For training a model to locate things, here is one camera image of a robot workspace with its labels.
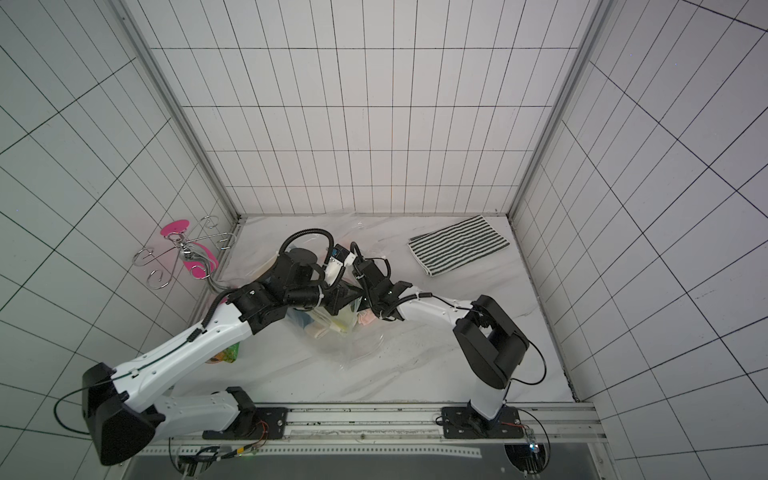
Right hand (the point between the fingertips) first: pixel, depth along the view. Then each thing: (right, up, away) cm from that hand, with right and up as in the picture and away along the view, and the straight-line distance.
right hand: (352, 288), depth 89 cm
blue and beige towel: (-14, -8, -6) cm, 17 cm away
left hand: (+3, 0, -18) cm, 18 cm away
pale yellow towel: (-3, -9, -2) cm, 10 cm away
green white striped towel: (+36, +13, +18) cm, 42 cm away
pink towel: (+4, -9, +1) cm, 10 cm away
